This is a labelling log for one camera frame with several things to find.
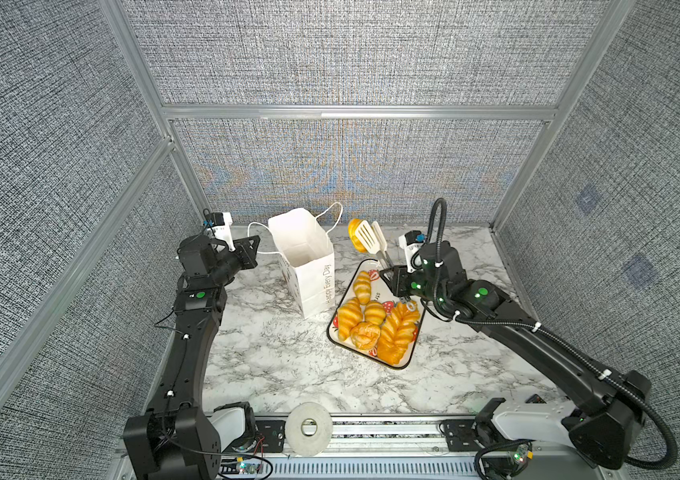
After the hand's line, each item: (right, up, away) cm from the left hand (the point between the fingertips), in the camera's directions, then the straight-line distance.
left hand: (259, 237), depth 76 cm
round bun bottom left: (+28, -28, +11) cm, 41 cm away
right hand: (+31, -8, -2) cm, 33 cm away
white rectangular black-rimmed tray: (+18, -27, +15) cm, 36 cm away
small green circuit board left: (-2, -54, -6) cm, 55 cm away
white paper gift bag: (+9, 0, +24) cm, 26 cm away
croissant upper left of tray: (+28, -15, +22) cm, 38 cm away
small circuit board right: (+63, -50, -7) cm, 81 cm away
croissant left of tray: (+24, -22, +14) cm, 35 cm away
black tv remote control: (+71, -42, +2) cm, 83 cm away
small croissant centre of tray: (+31, -22, +17) cm, 42 cm away
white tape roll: (+14, -50, -4) cm, 52 cm away
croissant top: (+24, +3, +2) cm, 24 cm away
